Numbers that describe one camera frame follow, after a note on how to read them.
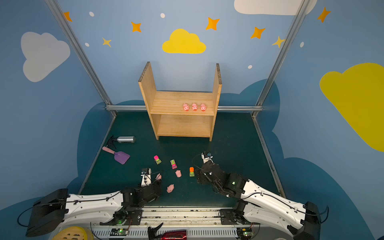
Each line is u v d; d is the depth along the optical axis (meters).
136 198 0.62
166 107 0.88
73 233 0.68
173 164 0.91
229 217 0.77
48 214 0.42
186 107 0.84
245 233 0.72
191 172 0.88
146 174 0.72
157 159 0.93
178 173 0.88
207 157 0.66
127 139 1.01
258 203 0.48
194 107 0.84
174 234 0.69
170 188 0.82
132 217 0.75
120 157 0.95
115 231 0.72
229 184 0.53
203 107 0.84
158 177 0.86
